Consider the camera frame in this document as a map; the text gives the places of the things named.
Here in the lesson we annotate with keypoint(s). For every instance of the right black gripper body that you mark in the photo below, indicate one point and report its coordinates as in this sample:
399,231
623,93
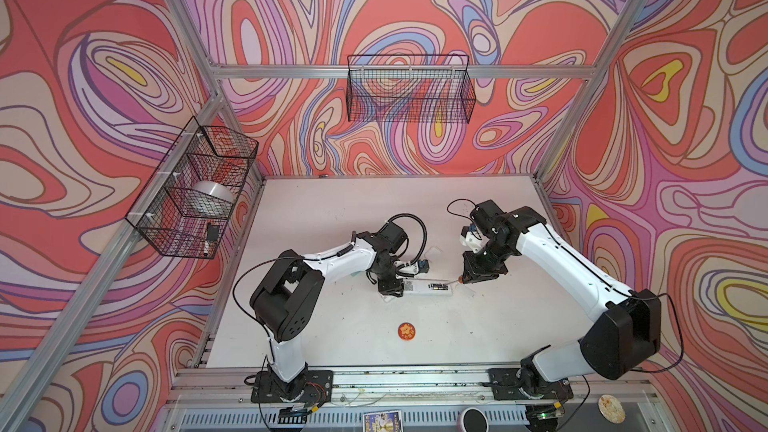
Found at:
490,259

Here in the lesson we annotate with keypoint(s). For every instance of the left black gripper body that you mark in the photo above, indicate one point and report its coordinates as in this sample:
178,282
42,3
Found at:
388,283

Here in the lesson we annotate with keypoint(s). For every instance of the long remote battery cover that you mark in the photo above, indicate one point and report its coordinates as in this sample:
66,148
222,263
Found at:
467,291

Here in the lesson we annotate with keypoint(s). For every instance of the long white remote control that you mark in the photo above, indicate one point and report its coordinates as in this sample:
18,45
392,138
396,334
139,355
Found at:
413,287

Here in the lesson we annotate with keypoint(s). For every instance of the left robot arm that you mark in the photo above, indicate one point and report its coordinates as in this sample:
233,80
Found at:
285,299

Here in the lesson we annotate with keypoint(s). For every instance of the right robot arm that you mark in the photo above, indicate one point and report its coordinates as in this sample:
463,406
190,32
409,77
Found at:
625,326

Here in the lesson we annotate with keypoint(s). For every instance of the red round badge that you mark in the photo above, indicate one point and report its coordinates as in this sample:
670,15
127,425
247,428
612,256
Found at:
406,331

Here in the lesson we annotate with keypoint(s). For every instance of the colourful printed card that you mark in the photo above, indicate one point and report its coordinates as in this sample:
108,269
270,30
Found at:
383,421

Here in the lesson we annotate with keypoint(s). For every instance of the small black item in basket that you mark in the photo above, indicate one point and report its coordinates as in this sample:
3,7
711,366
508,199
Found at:
212,234

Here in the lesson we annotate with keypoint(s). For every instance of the white roll in basket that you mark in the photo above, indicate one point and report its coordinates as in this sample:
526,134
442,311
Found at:
211,199

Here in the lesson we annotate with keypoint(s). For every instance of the beige round disc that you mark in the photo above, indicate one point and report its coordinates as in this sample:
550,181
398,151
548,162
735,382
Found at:
611,409

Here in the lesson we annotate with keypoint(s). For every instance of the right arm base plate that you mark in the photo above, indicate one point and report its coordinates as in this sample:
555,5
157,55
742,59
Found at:
508,384

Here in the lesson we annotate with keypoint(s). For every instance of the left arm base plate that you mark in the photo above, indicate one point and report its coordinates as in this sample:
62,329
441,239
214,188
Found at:
309,387

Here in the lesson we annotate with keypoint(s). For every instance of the back black wire basket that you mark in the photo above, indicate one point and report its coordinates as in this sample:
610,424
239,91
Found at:
409,88

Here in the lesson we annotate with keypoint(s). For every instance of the black wire basket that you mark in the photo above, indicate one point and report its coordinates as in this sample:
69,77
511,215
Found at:
200,180
409,88

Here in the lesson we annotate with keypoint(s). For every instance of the left black wire basket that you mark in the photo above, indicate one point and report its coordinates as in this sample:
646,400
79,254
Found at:
200,180

